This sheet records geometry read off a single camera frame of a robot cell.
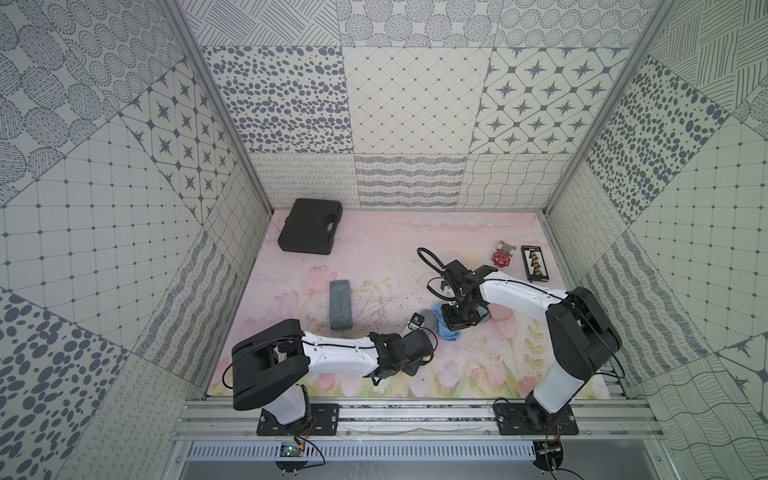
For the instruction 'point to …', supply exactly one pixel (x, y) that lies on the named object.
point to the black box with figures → (535, 264)
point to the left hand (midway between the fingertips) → (420, 360)
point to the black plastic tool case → (310, 226)
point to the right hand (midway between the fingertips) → (454, 329)
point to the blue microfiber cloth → (444, 330)
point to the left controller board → (291, 449)
